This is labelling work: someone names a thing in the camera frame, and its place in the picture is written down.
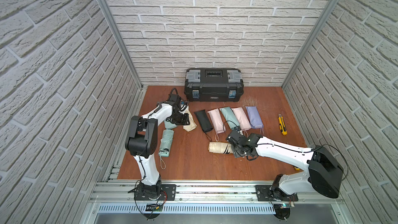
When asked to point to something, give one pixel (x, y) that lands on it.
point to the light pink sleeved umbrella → (241, 118)
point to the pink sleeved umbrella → (217, 121)
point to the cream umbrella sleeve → (187, 127)
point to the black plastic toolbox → (214, 84)
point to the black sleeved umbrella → (203, 120)
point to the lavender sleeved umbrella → (254, 117)
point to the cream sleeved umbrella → (223, 148)
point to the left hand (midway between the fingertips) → (189, 120)
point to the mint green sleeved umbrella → (230, 116)
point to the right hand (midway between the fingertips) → (243, 147)
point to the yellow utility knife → (282, 126)
